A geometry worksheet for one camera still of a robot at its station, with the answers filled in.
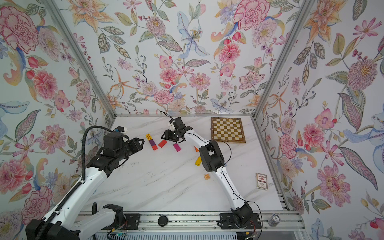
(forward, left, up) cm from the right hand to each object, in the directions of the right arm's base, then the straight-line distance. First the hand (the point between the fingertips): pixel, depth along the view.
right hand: (163, 136), depth 105 cm
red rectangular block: (-5, 0, -2) cm, 5 cm away
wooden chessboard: (+8, -46, -2) cm, 47 cm away
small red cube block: (-7, +5, -3) cm, 10 cm away
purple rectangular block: (-4, +8, -2) cm, 9 cm away
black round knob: (-51, -7, -1) cm, 52 cm away
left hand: (-18, +4, +20) cm, 27 cm away
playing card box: (-29, -61, -2) cm, 68 cm away
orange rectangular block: (-9, -24, -3) cm, 25 cm away
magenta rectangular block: (-8, -10, -2) cm, 13 cm away
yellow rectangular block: (-18, -24, -2) cm, 30 cm away
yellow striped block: (0, +11, -1) cm, 11 cm away
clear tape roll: (-49, -61, 0) cm, 78 cm away
